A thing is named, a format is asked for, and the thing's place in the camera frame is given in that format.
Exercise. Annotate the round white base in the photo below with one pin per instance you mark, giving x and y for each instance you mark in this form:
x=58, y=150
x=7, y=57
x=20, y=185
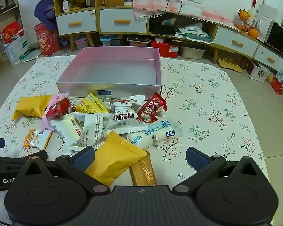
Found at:
x=30, y=56

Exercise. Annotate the yellow plain snack packet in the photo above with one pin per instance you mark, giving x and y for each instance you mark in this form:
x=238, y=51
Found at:
x=115, y=155
x=30, y=107

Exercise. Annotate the grey storage bin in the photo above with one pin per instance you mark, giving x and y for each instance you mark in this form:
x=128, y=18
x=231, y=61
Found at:
x=139, y=42

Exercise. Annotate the red candy packet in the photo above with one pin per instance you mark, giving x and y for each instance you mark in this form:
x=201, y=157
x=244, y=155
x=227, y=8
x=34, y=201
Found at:
x=152, y=109
x=61, y=108

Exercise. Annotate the white microwave oven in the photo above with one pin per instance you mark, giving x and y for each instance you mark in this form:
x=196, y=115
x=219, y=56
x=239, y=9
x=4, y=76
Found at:
x=278, y=36

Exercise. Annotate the yellow container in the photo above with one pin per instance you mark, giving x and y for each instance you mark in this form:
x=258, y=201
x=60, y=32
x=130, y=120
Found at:
x=79, y=0

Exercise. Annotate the long wooden console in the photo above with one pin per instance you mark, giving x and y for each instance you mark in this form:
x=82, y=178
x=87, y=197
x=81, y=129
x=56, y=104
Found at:
x=216, y=56

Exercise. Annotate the long white bread packet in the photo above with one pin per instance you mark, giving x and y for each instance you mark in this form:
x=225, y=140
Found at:
x=151, y=133

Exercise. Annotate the yellow egg tray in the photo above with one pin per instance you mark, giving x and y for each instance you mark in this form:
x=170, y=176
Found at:
x=230, y=63

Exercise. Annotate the white box with drawing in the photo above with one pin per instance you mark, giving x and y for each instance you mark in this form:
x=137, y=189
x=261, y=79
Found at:
x=259, y=71

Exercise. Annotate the white drawer with lock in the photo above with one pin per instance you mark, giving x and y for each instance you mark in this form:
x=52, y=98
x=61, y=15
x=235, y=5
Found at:
x=75, y=23

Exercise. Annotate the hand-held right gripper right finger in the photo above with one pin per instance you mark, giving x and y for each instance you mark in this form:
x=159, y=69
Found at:
x=197, y=157

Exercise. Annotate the floral tablecloth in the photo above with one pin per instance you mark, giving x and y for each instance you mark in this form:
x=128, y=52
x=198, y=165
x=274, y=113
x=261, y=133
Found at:
x=202, y=103

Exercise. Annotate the brown cardboard box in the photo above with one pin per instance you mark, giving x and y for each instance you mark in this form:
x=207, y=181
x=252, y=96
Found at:
x=119, y=1

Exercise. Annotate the stack of papers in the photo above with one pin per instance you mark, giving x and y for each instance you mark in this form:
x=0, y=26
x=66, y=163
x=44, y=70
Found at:
x=193, y=34

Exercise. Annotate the white storage bin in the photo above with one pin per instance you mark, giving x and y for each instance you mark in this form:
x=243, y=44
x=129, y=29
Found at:
x=193, y=53

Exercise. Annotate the white packet red mark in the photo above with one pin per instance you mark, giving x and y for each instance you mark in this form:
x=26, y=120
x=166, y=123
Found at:
x=136, y=100

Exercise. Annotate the white packet black characters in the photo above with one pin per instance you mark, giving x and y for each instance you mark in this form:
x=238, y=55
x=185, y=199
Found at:
x=121, y=120

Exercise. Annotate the blue lidded storage bin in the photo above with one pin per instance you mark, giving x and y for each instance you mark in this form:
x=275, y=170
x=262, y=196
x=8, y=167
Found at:
x=107, y=40

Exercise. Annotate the cream white snack packet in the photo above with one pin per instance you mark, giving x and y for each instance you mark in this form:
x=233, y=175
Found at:
x=68, y=128

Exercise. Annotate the clear storage box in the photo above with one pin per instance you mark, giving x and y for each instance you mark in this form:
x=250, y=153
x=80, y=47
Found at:
x=82, y=44

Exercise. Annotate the jar of small oranges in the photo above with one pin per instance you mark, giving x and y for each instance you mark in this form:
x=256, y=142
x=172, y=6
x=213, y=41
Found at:
x=240, y=26

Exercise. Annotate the orange fruit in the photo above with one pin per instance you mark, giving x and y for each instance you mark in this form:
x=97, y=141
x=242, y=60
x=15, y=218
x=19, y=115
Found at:
x=253, y=33
x=243, y=14

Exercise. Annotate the white plastic bag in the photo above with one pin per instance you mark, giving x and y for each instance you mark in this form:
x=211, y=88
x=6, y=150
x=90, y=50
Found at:
x=15, y=49

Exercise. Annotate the gold bar packet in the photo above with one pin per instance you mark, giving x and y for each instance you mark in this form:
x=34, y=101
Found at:
x=142, y=169

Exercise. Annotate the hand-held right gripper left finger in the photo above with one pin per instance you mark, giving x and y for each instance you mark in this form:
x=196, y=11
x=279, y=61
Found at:
x=85, y=157

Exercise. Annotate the red cardboard box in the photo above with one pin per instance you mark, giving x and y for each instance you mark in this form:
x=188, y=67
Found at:
x=165, y=48

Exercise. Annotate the red paper bag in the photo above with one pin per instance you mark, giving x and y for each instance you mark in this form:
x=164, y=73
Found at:
x=10, y=31

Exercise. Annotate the yellow labelled snack packet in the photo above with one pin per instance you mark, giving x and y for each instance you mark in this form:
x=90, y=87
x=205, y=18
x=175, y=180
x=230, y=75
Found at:
x=92, y=106

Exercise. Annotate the orange cracker packet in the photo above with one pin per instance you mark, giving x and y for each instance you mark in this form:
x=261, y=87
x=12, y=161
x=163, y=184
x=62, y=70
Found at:
x=34, y=137

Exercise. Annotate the white packet fine print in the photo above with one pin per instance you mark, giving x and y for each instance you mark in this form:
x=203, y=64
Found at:
x=93, y=131

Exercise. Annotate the wooden shelf cabinet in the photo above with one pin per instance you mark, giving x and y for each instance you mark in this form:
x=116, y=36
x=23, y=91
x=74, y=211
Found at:
x=97, y=16

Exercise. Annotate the pink white fringed cloth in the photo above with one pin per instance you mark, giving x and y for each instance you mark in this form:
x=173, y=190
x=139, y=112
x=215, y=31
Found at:
x=198, y=10

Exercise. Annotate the pink cardboard box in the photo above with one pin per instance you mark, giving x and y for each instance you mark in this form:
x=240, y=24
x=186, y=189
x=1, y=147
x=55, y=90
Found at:
x=118, y=73

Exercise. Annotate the pink snack packet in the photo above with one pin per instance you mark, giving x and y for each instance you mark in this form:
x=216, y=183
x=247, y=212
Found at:
x=57, y=98

